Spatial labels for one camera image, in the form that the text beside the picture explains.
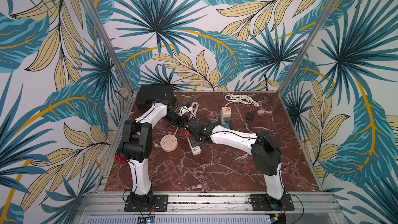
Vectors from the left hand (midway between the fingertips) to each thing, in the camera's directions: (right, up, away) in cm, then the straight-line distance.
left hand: (189, 128), depth 89 cm
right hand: (+3, -6, 0) cm, 7 cm away
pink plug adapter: (+48, +8, +18) cm, 52 cm away
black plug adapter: (+39, +5, +15) cm, 42 cm away
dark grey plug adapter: (+23, +4, +11) cm, 26 cm away
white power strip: (+3, -8, -10) cm, 13 cm away
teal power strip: (+21, +1, +10) cm, 23 cm away
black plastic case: (-32, +22, +27) cm, 48 cm away
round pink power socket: (-12, -9, +2) cm, 15 cm away
